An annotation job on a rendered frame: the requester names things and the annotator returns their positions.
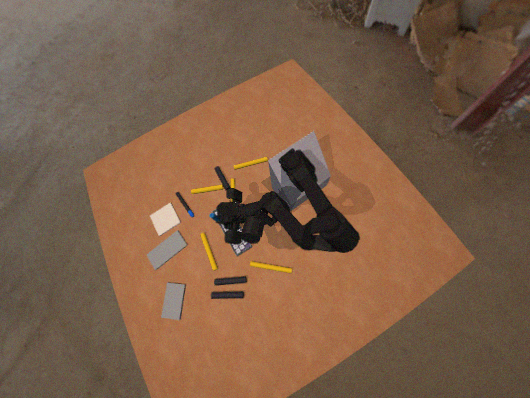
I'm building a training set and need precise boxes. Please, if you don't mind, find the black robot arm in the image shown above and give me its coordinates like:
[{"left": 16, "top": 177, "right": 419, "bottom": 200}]
[{"left": 216, "top": 148, "right": 360, "bottom": 253}]

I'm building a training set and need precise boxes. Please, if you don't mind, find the dark grey bar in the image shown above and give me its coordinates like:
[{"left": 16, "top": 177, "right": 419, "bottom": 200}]
[
  {"left": 214, "top": 166, "right": 231, "bottom": 190},
  {"left": 211, "top": 292, "right": 244, "bottom": 299},
  {"left": 214, "top": 277, "right": 247, "bottom": 286}
]

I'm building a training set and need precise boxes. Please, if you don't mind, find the letter keyboard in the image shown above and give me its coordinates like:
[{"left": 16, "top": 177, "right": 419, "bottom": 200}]
[{"left": 212, "top": 209, "right": 252, "bottom": 256}]

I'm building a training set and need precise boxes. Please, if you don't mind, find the black stylus with blue tip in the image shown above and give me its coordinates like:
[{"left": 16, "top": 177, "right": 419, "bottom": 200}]
[{"left": 176, "top": 192, "right": 194, "bottom": 218}]

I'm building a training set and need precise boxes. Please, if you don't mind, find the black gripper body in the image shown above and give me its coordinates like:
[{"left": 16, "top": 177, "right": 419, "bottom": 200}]
[{"left": 224, "top": 188, "right": 247, "bottom": 245}]

